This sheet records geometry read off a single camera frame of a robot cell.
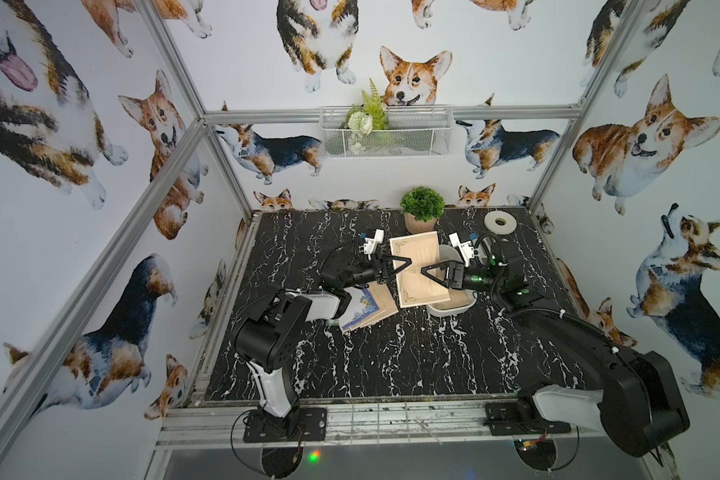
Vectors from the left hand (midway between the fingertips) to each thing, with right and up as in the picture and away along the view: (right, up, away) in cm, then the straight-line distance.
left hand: (414, 264), depth 76 cm
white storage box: (+17, -13, +17) cm, 27 cm away
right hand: (+2, -2, -2) cm, 3 cm away
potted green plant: (+5, +17, +24) cm, 30 cm away
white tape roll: (+39, +13, +42) cm, 58 cm away
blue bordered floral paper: (-15, -14, +18) cm, 27 cm away
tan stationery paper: (0, -6, 0) cm, 6 cm away
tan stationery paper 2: (-7, -13, +19) cm, 24 cm away
